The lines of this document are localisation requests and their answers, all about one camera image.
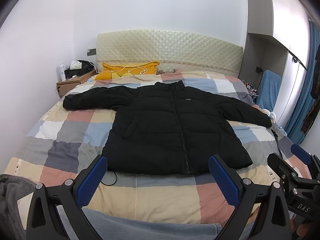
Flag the black puffer jacket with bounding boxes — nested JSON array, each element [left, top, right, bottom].
[[63, 81, 272, 176]]

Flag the blue curtain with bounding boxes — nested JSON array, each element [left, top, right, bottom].
[[285, 20, 319, 144]]

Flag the grey fleece blanket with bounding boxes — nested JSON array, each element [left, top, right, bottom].
[[1, 174, 36, 239]]

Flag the white plush toy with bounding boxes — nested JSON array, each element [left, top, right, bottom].
[[262, 109, 276, 120]]

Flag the brown patterned hanging garment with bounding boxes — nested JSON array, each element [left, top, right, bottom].
[[299, 77, 320, 136]]

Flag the blue towel on chair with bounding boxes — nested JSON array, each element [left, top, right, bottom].
[[256, 70, 281, 112]]

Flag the bottles on side table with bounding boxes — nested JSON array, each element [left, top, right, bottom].
[[245, 82, 258, 99]]

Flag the grey wardrobe cabinet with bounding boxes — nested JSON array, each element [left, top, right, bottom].
[[239, 0, 309, 127]]

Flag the wooden nightstand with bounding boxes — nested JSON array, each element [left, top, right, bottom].
[[56, 70, 97, 98]]

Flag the white bottle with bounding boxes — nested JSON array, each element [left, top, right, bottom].
[[58, 63, 66, 81]]

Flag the cream quilted headboard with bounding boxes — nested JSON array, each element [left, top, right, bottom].
[[96, 30, 243, 77]]

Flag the white tissue box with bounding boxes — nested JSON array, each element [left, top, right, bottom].
[[69, 61, 82, 70]]

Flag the black bag on nightstand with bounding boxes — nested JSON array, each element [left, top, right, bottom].
[[65, 60, 95, 80]]

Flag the yellow pillow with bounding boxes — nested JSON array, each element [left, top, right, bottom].
[[95, 61, 160, 81]]

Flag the black strap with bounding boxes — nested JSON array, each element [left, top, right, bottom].
[[271, 127, 284, 159]]

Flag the black cable loop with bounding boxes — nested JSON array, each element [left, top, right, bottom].
[[100, 170, 118, 187]]

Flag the grey wall socket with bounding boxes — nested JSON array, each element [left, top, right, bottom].
[[86, 48, 97, 56]]

